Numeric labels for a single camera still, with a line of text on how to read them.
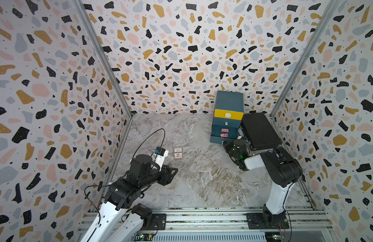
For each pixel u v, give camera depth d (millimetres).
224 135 1063
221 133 1086
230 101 1006
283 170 510
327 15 734
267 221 664
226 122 1026
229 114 963
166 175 585
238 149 784
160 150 593
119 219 440
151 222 718
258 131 1059
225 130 1088
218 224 736
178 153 976
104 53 858
